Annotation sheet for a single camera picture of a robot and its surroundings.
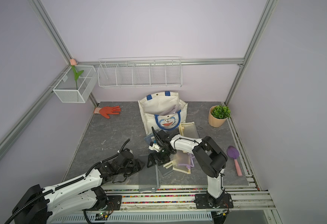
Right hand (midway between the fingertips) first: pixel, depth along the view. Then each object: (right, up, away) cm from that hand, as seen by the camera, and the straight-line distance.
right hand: (153, 165), depth 83 cm
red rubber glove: (-43, +34, +32) cm, 64 cm away
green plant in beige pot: (+44, +31, +13) cm, 55 cm away
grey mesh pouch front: (-3, -6, -3) cm, 8 cm away
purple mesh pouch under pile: (+24, -1, +3) cm, 24 cm away
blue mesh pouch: (-5, +13, +13) cm, 19 cm away
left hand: (-7, -1, -2) cm, 7 cm away
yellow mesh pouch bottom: (+17, +2, +3) cm, 18 cm away
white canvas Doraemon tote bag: (+6, +33, +16) cm, 37 cm away
